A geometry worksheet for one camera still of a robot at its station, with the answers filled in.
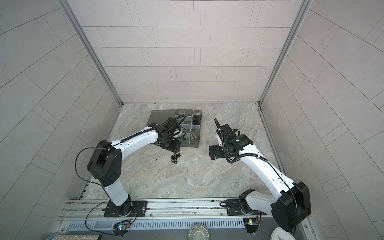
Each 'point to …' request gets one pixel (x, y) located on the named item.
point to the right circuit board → (252, 225)
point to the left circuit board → (122, 225)
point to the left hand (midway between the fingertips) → (180, 147)
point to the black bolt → (196, 120)
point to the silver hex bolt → (192, 137)
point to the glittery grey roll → (74, 237)
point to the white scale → (279, 233)
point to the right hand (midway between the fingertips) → (216, 154)
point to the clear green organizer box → (192, 125)
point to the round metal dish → (198, 232)
